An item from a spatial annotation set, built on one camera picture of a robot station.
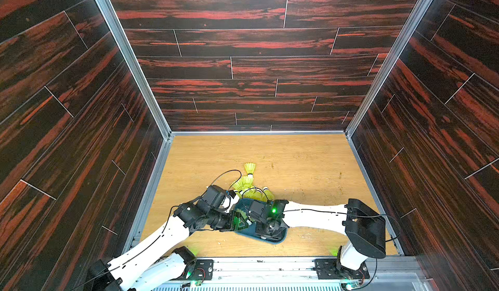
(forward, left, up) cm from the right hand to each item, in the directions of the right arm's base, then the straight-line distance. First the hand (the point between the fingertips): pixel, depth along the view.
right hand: (261, 230), depth 82 cm
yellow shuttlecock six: (+17, -3, 0) cm, 17 cm away
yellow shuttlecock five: (+30, +7, +3) cm, 31 cm away
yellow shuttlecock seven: (+15, +3, +3) cm, 16 cm away
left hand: (-3, +7, +11) cm, 14 cm away
